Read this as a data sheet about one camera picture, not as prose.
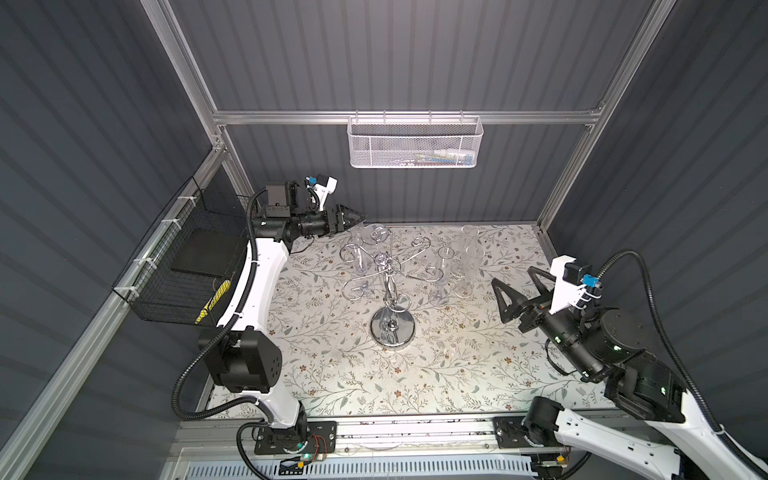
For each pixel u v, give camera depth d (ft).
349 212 3.91
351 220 2.39
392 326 2.97
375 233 2.46
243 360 1.45
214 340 1.35
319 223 2.17
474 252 3.56
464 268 3.40
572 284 1.45
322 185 2.23
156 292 2.18
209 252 2.40
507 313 1.65
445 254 3.68
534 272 1.88
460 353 2.85
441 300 3.25
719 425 1.31
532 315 1.56
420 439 2.42
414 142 3.65
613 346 1.25
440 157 2.99
